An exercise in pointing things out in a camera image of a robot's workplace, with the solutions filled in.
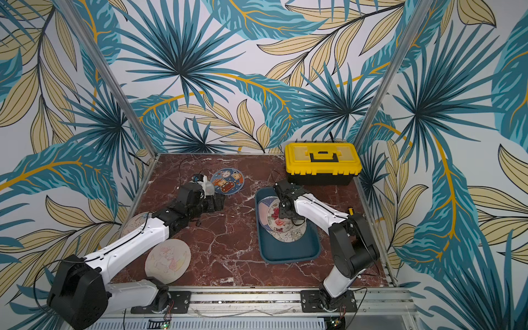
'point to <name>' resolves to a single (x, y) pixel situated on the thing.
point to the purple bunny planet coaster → (263, 206)
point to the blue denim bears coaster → (228, 181)
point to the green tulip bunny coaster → (290, 236)
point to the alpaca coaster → (298, 230)
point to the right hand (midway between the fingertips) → (291, 212)
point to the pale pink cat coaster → (168, 260)
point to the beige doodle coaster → (133, 223)
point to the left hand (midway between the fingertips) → (215, 199)
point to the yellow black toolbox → (322, 163)
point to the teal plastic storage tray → (270, 251)
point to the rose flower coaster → (276, 223)
